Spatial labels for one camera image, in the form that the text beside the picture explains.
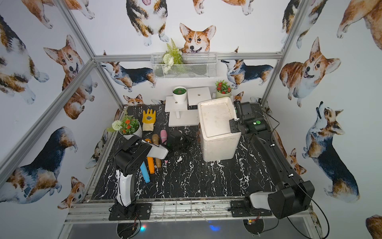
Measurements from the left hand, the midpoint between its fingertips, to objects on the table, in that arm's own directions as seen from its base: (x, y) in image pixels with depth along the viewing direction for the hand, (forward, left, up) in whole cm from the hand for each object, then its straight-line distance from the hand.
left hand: (199, 137), depth 96 cm
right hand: (-4, -19, +20) cm, 28 cm away
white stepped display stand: (+21, +14, -1) cm, 25 cm away
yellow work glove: (+19, +37, -3) cm, 41 cm away
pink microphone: (+2, +23, -2) cm, 23 cm away
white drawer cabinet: (-13, -10, +17) cm, 24 cm away
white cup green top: (+23, +12, +18) cm, 32 cm away
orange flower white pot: (+3, +42, +9) cm, 43 cm away
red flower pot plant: (+22, -15, +21) cm, 34 cm away
